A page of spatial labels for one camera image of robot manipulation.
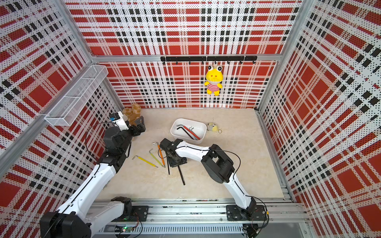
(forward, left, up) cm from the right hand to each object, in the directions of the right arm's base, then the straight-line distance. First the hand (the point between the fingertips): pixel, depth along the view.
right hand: (179, 163), depth 91 cm
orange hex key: (+8, +13, -2) cm, 16 cm away
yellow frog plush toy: (+43, -23, +34) cm, 59 cm away
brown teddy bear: (+36, +37, +8) cm, 52 cm away
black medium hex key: (+26, -1, -1) cm, 26 cm away
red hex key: (+25, -6, -1) cm, 26 cm away
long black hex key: (-11, -3, 0) cm, 11 cm away
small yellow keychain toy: (+26, -21, +3) cm, 34 cm away
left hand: (+13, +19, +28) cm, 36 cm away
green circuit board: (-33, +21, +2) cm, 40 cm away
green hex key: (+9, +21, -2) cm, 22 cm away
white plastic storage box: (+28, -12, 0) cm, 30 cm away
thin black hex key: (-2, +7, -1) cm, 7 cm away
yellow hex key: (+2, +23, -1) cm, 23 cm away
